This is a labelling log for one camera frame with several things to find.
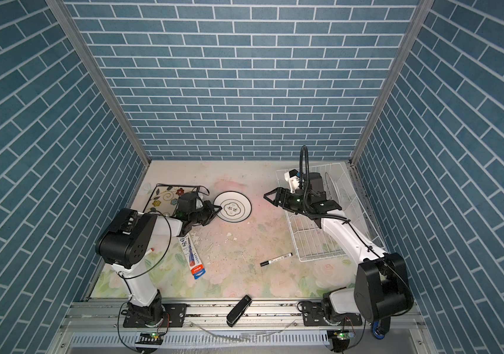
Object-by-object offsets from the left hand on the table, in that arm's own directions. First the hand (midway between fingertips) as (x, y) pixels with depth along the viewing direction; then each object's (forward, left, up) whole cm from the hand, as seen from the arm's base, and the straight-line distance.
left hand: (223, 207), depth 97 cm
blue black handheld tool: (-46, -54, +1) cm, 71 cm away
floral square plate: (+6, +28, -2) cm, 29 cm away
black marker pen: (-24, -19, -3) cm, 31 cm away
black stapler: (-41, -9, 0) cm, 42 cm away
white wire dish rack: (-16, -37, -1) cm, 40 cm away
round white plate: (+3, -5, -3) cm, 7 cm away
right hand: (-7, -19, +17) cm, 27 cm away
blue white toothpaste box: (-21, +11, -4) cm, 24 cm away
